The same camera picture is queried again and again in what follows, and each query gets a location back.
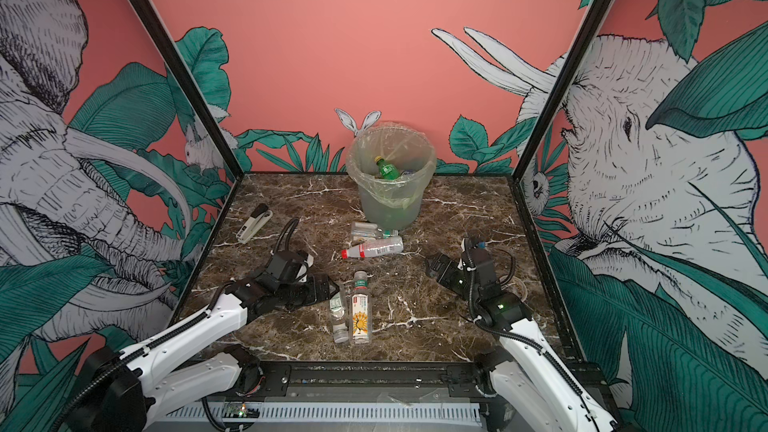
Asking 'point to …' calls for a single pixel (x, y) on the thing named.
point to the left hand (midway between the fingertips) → (329, 289)
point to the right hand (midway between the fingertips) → (432, 262)
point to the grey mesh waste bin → (385, 217)
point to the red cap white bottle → (386, 246)
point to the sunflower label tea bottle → (361, 310)
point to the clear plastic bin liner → (402, 146)
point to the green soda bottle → (388, 171)
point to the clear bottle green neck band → (367, 230)
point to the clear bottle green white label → (338, 305)
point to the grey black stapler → (258, 218)
